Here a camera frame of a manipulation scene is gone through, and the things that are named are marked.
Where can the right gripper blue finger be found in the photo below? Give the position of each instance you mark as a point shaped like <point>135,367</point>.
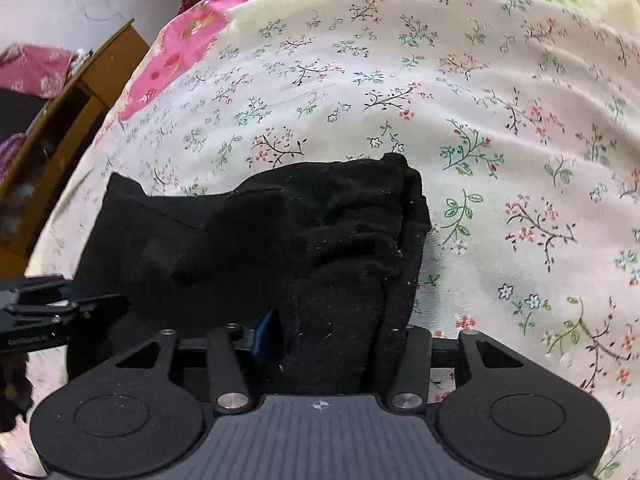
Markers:
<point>261,335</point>

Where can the grey clothes in cabinet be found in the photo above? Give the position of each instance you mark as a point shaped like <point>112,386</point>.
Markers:
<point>14,204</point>

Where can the purple knitted cloth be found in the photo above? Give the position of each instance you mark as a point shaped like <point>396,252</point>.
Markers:
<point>8,150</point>

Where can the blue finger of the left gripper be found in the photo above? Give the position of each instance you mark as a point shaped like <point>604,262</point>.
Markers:
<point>92,302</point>

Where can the wooden bedside cabinet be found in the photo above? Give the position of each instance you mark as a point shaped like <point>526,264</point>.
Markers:
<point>60,133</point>

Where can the black pants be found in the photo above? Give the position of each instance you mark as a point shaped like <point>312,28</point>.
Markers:
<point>327,252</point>

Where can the floral bed sheet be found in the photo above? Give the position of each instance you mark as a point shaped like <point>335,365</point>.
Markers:
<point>521,115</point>

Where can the pink floral cloth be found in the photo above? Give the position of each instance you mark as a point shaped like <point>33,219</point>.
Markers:
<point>35,71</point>

